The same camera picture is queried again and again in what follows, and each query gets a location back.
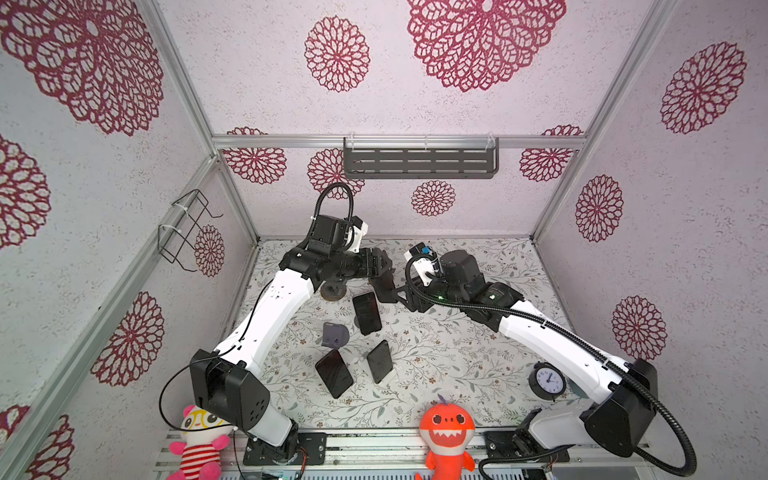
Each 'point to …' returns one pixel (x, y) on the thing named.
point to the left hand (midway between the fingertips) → (380, 269)
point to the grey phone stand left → (334, 335)
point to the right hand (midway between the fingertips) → (400, 283)
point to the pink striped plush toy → (201, 449)
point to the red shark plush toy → (447, 431)
